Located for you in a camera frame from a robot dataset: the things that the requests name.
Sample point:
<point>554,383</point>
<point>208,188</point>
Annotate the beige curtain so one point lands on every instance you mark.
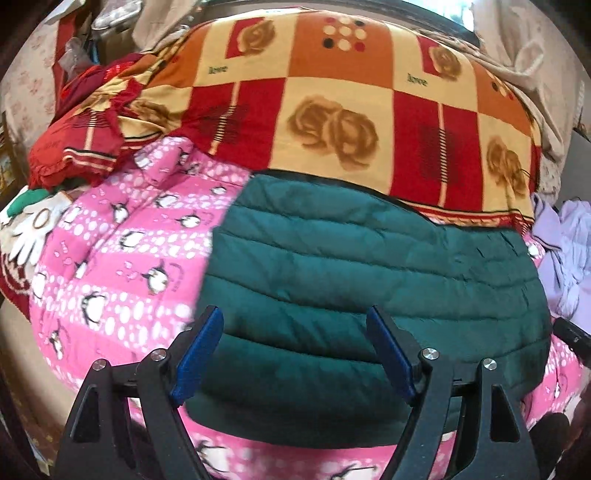
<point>525,48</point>

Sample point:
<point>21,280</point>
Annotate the red orange rose blanket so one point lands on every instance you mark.
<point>322,93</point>

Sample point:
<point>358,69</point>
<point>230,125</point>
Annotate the beige cloth on left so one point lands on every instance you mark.
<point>163,21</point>

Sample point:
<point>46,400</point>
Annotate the lavender clothes pile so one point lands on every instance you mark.
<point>565,268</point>

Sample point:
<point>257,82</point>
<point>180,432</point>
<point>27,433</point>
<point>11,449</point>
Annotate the white green patterned cloth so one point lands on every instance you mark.
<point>41,212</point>

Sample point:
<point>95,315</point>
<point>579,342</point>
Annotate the pink penguin bedsheet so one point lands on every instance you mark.
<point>121,273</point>

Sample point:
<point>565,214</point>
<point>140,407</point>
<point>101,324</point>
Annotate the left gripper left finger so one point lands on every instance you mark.
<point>125,424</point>

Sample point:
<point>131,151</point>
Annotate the dark green puffer jacket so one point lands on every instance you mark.
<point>296,264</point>

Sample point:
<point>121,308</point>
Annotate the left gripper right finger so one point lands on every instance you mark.
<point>472,400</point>

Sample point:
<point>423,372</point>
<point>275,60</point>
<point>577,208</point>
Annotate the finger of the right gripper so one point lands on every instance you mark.
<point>574,337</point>

